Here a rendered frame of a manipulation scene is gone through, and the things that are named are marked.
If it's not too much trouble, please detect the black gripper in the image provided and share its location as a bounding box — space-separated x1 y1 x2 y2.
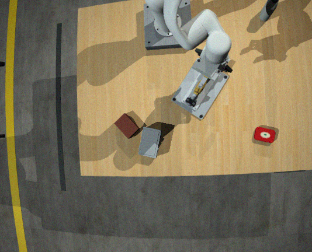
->
195 47 233 73

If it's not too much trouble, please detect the grey rectangular case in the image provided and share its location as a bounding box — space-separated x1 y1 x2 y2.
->
138 127 162 158

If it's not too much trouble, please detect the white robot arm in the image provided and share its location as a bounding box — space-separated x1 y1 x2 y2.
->
145 0 232 82

